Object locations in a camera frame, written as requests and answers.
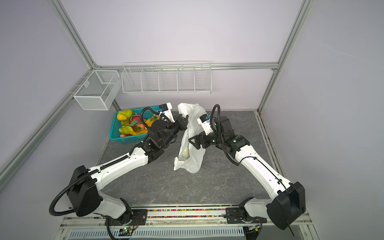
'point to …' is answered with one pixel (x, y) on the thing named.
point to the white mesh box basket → (100, 91)
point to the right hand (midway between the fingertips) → (195, 137)
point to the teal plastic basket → (114, 133)
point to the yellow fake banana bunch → (149, 122)
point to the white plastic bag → (190, 159)
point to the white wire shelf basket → (167, 77)
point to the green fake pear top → (127, 113)
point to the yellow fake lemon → (121, 117)
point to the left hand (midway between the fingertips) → (191, 114)
